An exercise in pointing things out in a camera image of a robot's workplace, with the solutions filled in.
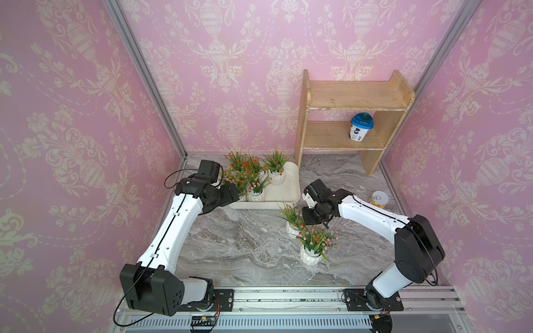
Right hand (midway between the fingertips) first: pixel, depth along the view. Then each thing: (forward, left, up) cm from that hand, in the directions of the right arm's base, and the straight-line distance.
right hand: (305, 220), depth 87 cm
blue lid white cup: (+34, -28, +22) cm, 49 cm away
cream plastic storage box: (+16, +7, -6) cm, 18 cm away
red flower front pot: (-12, -1, +8) cm, 14 cm away
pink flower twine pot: (+19, +31, +8) cm, 37 cm away
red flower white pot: (+24, +23, +9) cm, 34 cm away
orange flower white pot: (+29, +29, +7) cm, 41 cm away
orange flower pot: (+28, +11, +6) cm, 31 cm away
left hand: (+4, +30, +12) cm, 32 cm away
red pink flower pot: (-1, +4, +1) cm, 5 cm away
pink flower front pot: (+13, +20, +5) cm, 24 cm away
